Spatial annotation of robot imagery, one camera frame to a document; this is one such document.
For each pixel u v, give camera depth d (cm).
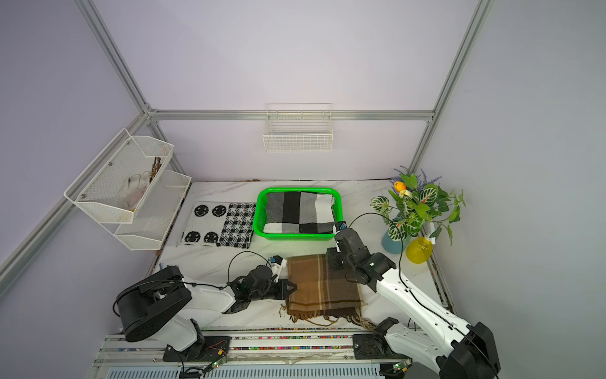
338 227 70
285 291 75
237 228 98
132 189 78
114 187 75
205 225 99
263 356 73
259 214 98
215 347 73
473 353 38
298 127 95
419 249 96
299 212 101
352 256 58
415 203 68
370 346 73
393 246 91
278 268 81
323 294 82
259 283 68
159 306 44
